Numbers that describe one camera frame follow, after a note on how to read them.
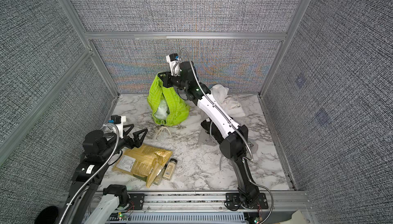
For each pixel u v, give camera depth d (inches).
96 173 18.4
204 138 37.6
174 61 25.6
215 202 29.4
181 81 25.5
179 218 27.7
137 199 28.9
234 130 20.4
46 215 26.0
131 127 27.8
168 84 26.1
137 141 24.0
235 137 20.1
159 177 30.6
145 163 31.3
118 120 23.0
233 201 28.7
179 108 34.3
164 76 27.2
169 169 31.4
